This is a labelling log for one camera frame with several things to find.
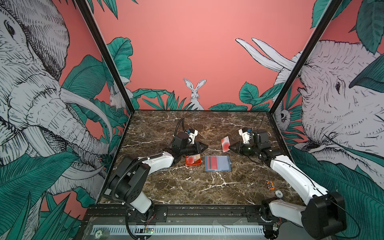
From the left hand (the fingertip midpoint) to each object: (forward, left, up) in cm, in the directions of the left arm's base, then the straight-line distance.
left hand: (209, 145), depth 82 cm
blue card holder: (-4, -6, -15) cm, 17 cm away
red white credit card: (+1, -10, -1) cm, 10 cm away
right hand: (-2, -10, +3) cm, 11 cm away
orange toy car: (-19, -34, -13) cm, 41 cm away
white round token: (-23, -38, -15) cm, 47 cm away
